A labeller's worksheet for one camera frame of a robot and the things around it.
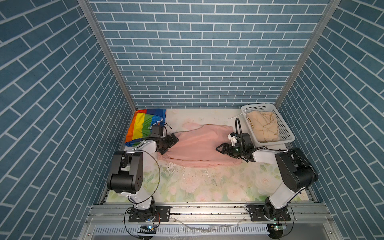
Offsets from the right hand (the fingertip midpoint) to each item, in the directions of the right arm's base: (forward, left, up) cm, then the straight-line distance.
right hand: (220, 148), depth 94 cm
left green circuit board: (-44, +35, -7) cm, 57 cm away
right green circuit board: (-39, -27, -7) cm, 48 cm away
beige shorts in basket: (+21, -31, 0) cm, 37 cm away
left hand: (+2, +30, +2) cm, 30 cm away
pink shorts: (+5, +15, -5) cm, 16 cm away
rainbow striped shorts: (+14, +58, 0) cm, 59 cm away
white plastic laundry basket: (+13, -44, +1) cm, 46 cm away
